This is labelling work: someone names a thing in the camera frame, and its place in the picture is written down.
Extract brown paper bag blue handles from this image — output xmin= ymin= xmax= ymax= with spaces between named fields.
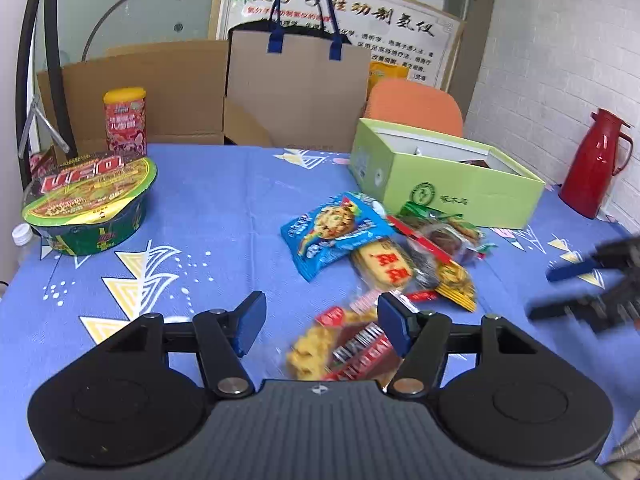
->
xmin=226 ymin=0 xmax=371 ymax=152

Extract yellow patterned snack packet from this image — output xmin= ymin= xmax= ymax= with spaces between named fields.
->
xmin=435 ymin=261 xmax=476 ymax=312

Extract clear packet yellow crackers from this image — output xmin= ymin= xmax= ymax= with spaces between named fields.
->
xmin=286 ymin=304 xmax=401 ymax=387

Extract green cardboard box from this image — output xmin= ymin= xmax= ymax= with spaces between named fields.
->
xmin=349 ymin=118 xmax=546 ymax=229

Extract blue cookie packet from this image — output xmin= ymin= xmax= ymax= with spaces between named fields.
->
xmin=280 ymin=192 xmax=394 ymax=282

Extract dark dates clear packet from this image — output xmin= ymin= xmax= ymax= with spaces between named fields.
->
xmin=413 ymin=223 xmax=480 ymax=264

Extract orange chair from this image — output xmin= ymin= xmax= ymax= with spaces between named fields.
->
xmin=364 ymin=78 xmax=463 ymax=138

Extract green instant noodle bowl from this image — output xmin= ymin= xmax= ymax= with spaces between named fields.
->
xmin=22 ymin=153 xmax=157 ymax=256

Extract blue patterned tablecloth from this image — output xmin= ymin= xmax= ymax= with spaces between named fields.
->
xmin=1 ymin=144 xmax=639 ymax=479

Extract brown cardboard box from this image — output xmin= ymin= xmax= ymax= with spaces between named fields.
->
xmin=62 ymin=40 xmax=272 ymax=155

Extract black tripod stand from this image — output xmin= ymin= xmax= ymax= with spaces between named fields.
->
xmin=14 ymin=0 xmax=79 ymax=189

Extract white poster chinese text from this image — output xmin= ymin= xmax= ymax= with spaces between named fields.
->
xmin=209 ymin=0 xmax=464 ymax=90

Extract red can yellow lid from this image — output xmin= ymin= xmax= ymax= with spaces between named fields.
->
xmin=103 ymin=87 xmax=148 ymax=156

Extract green white snack packet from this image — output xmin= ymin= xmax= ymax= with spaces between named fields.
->
xmin=398 ymin=202 xmax=463 ymax=222

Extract red thermos jug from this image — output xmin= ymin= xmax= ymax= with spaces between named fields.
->
xmin=559 ymin=108 xmax=634 ymax=219

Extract yellow red biscuit packet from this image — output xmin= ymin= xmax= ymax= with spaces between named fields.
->
xmin=352 ymin=238 xmax=413 ymax=290

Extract yellow bag behind chair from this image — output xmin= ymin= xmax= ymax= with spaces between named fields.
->
xmin=368 ymin=61 xmax=409 ymax=91

